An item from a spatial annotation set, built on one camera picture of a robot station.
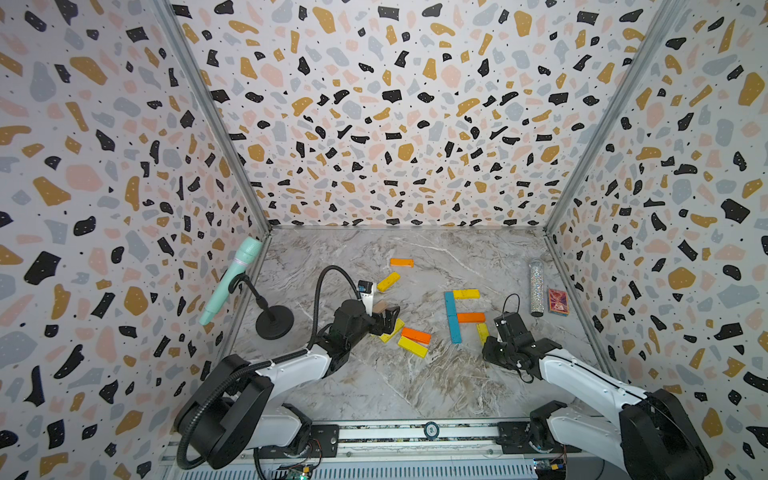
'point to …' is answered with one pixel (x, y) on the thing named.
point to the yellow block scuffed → (466, 294)
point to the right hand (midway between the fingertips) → (490, 350)
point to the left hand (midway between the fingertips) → (391, 304)
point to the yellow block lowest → (413, 346)
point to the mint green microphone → (246, 255)
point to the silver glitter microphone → (537, 305)
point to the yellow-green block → (482, 330)
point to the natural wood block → (380, 306)
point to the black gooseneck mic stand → (273, 323)
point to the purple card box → (558, 302)
